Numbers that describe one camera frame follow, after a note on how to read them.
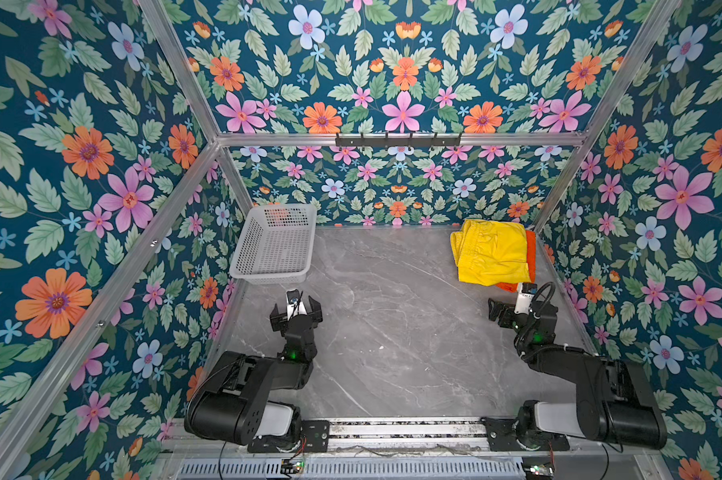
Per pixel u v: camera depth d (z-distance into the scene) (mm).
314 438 735
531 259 1086
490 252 1071
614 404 435
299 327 677
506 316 821
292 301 742
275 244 1142
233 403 432
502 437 731
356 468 703
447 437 749
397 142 932
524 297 803
